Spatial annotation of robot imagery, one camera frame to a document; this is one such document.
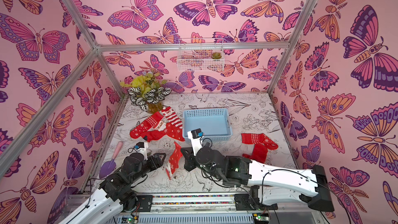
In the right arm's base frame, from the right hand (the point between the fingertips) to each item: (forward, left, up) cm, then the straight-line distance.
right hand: (181, 148), depth 63 cm
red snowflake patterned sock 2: (+17, -44, -27) cm, 54 cm away
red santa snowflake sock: (+26, +19, -26) cm, 41 cm away
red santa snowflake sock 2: (+2, +4, -12) cm, 13 cm away
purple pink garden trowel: (+1, +43, -27) cm, 51 cm away
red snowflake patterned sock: (+24, +31, -27) cm, 48 cm away
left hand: (+4, +12, -18) cm, 22 cm away
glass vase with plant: (+36, +25, -3) cm, 44 cm away
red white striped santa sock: (+36, +14, -26) cm, 46 cm away
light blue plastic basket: (+31, -15, -27) cm, 44 cm away
